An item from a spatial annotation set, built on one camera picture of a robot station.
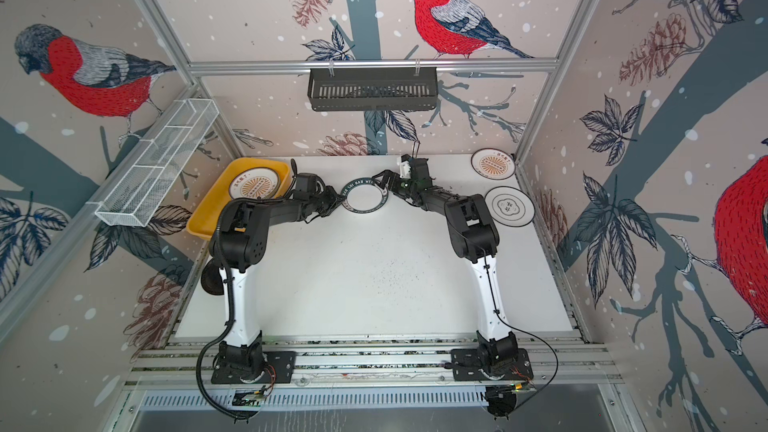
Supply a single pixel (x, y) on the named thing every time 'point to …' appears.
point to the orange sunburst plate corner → (493, 164)
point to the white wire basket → (138, 191)
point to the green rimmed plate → (365, 196)
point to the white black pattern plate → (510, 206)
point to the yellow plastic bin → (204, 220)
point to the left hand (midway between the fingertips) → (346, 195)
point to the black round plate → (211, 278)
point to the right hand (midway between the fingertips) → (380, 184)
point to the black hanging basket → (373, 88)
